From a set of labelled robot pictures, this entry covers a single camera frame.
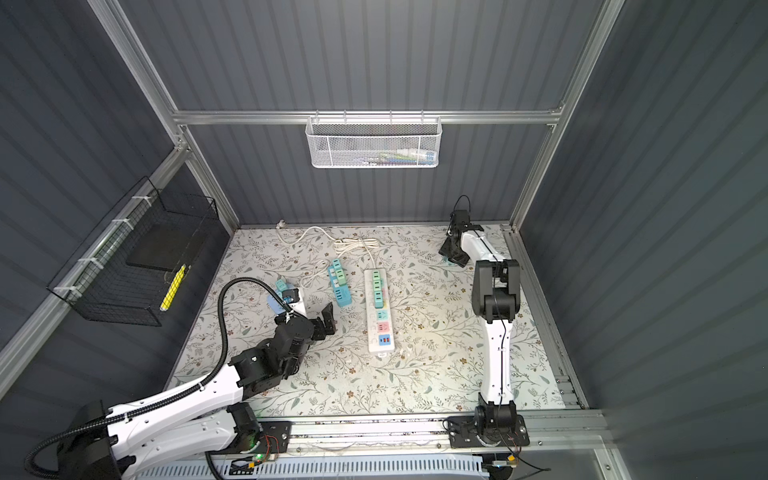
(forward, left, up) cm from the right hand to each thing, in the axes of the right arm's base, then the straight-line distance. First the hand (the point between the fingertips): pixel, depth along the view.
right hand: (454, 255), depth 109 cm
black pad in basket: (-19, +82, +28) cm, 89 cm away
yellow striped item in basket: (-31, +74, +28) cm, 85 cm away
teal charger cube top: (-2, +3, 0) cm, 4 cm away
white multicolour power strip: (-32, +26, +1) cm, 41 cm away
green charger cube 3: (-17, +27, +6) cm, 33 cm away
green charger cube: (-14, +39, +6) cm, 42 cm away
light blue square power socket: (-21, +61, +2) cm, 65 cm away
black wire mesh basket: (-26, +87, +29) cm, 95 cm away
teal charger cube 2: (-22, +27, +6) cm, 35 cm away
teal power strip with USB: (-16, +40, +1) cm, 43 cm away
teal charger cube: (-9, +42, +7) cm, 43 cm away
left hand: (-31, +42, +16) cm, 55 cm away
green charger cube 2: (-13, +28, +6) cm, 32 cm away
